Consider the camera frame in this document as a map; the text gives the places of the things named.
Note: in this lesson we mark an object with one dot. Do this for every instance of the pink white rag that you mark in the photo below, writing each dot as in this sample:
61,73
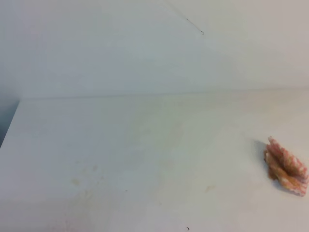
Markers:
291,173

